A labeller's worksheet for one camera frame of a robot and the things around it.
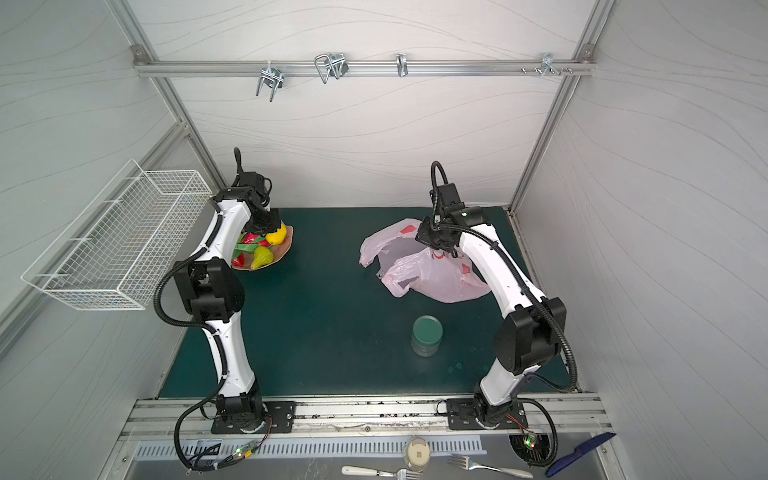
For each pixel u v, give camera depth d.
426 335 0.77
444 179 0.72
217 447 0.72
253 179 0.77
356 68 0.79
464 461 0.68
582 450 0.69
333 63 0.77
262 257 0.96
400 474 0.67
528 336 0.44
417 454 0.60
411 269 0.77
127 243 0.70
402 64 0.78
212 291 0.55
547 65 0.77
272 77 0.79
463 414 0.73
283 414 0.74
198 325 0.57
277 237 0.93
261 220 0.81
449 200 0.64
